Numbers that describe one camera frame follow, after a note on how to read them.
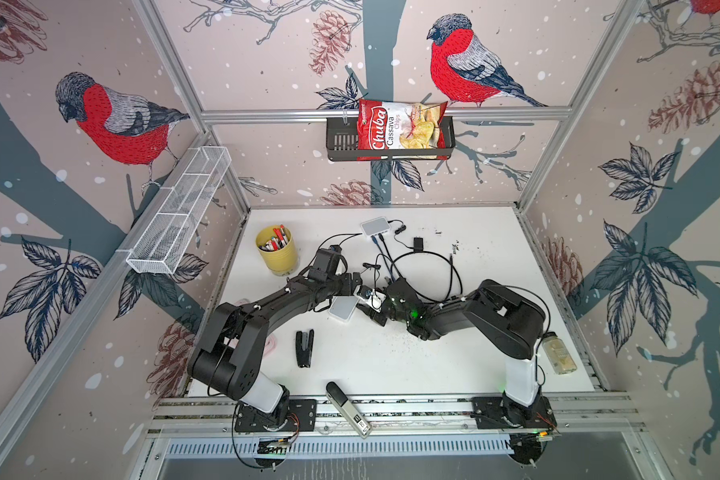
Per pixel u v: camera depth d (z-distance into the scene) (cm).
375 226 114
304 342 84
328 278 73
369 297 78
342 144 95
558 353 80
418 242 107
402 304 74
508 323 51
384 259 104
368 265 102
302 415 73
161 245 72
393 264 104
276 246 97
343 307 90
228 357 44
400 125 88
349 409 71
